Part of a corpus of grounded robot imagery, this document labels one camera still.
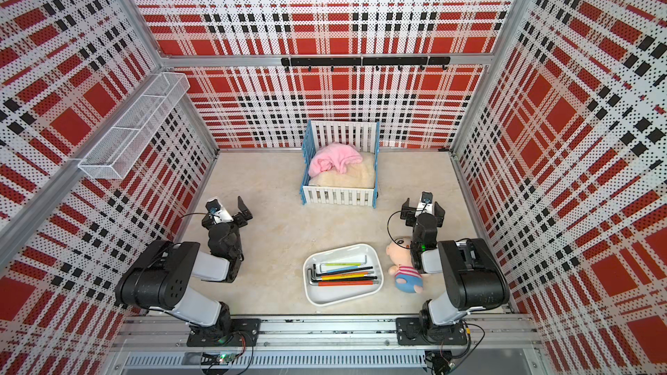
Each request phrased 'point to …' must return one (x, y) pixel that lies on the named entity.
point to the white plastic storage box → (322, 295)
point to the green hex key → (341, 264)
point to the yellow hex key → (342, 277)
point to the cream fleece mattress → (358, 174)
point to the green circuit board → (226, 358)
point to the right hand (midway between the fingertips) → (425, 199)
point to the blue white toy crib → (362, 135)
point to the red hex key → (346, 283)
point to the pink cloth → (337, 157)
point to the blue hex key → (344, 268)
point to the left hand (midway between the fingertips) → (232, 201)
